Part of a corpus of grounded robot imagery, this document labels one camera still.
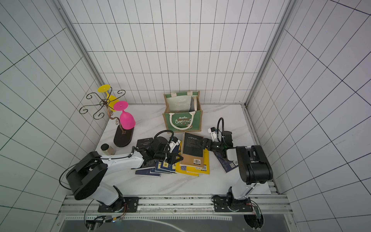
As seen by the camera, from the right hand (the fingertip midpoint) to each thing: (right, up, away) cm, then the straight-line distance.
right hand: (200, 140), depth 91 cm
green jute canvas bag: (-11, +18, -6) cm, 22 cm away
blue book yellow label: (-21, -14, -8) cm, 27 cm away
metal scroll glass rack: (-54, +1, +7) cm, 54 cm away
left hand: (-13, -10, -9) cm, 19 cm away
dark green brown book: (-5, -7, -6) cm, 11 cm away
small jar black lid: (-57, -4, -7) cm, 57 cm away
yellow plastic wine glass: (-52, +25, -12) cm, 59 cm away
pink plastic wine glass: (-44, +13, -9) cm, 47 cm away
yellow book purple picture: (-7, -16, -9) cm, 20 cm away
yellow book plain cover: (+3, -12, -4) cm, 13 cm away
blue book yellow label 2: (-26, -14, -10) cm, 30 cm away
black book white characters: (-40, -2, +3) cm, 40 cm away
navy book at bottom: (-32, -17, -10) cm, 37 cm away
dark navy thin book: (+16, -14, -6) cm, 22 cm away
